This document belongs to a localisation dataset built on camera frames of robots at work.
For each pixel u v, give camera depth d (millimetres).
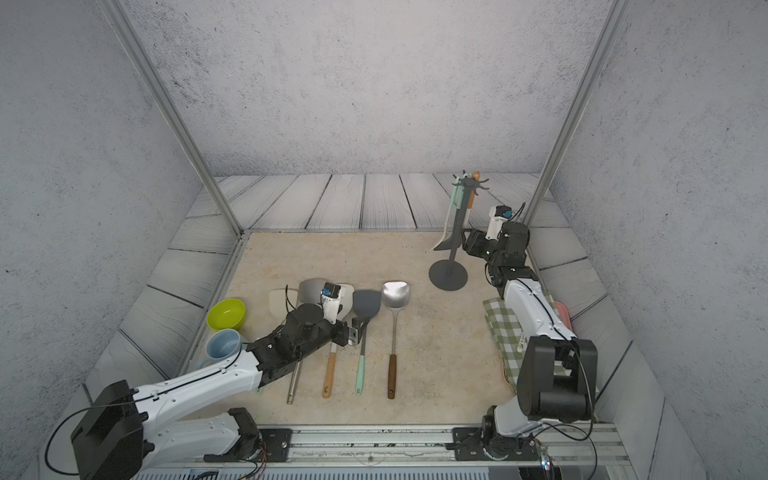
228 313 959
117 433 396
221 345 878
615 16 708
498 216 748
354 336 708
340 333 693
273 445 729
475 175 790
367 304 964
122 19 712
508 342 896
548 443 738
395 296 990
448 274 1064
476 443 727
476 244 758
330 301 684
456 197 836
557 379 439
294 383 826
